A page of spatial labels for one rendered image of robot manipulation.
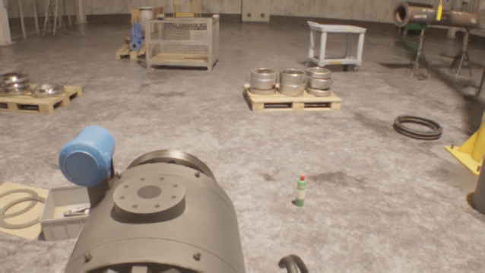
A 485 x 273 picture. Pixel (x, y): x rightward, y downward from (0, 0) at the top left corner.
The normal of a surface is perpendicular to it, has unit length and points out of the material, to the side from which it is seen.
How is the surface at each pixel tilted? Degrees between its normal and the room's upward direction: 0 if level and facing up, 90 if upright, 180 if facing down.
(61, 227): 90
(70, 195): 90
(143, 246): 1
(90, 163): 90
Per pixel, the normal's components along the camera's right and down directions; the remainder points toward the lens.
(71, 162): 0.11, 0.40
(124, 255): -0.12, -0.90
